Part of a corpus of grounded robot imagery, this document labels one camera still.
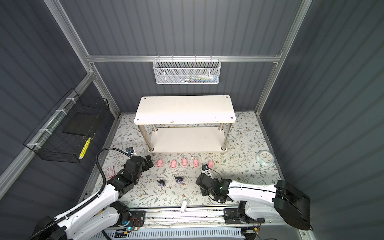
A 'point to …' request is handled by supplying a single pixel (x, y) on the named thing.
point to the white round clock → (264, 157)
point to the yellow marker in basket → (82, 153)
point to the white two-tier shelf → (189, 123)
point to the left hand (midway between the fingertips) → (143, 158)
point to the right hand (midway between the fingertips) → (205, 186)
